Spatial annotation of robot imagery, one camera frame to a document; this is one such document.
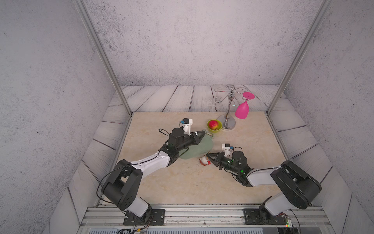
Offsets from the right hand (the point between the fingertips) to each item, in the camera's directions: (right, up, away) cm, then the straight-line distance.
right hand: (207, 156), depth 82 cm
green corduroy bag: (-2, +3, +7) cm, 8 cm away
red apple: (+7, +17, +25) cm, 31 cm away
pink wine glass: (+25, +27, +15) cm, 39 cm away
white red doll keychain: (-1, -4, +3) cm, 5 cm away
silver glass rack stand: (+19, +19, +32) cm, 42 cm away
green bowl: (+12, +16, +26) cm, 33 cm away
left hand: (0, +12, -3) cm, 13 cm away
